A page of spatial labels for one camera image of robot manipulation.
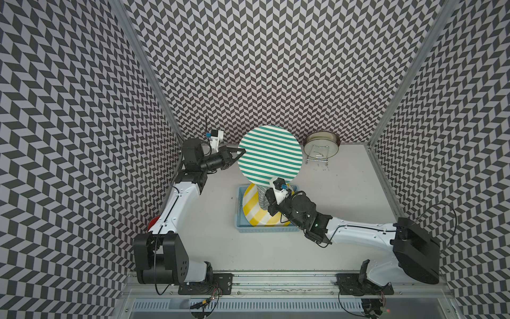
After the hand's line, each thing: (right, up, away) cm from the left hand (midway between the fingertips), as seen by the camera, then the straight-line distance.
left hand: (245, 153), depth 74 cm
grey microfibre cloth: (+6, -16, -2) cm, 18 cm away
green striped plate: (+10, +1, +5) cm, 11 cm away
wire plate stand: (+38, +1, +36) cm, 52 cm away
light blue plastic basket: (-3, -31, +14) cm, 34 cm away
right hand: (+7, -13, +1) cm, 15 cm away
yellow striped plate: (+2, -25, +13) cm, 28 cm away
